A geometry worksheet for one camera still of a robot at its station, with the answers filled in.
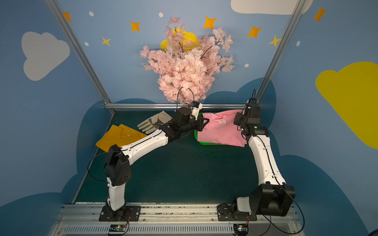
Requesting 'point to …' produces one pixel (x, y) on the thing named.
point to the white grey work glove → (152, 124)
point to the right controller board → (240, 229)
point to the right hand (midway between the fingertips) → (244, 114)
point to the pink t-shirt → (220, 129)
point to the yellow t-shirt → (120, 135)
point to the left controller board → (117, 227)
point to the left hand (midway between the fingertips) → (209, 117)
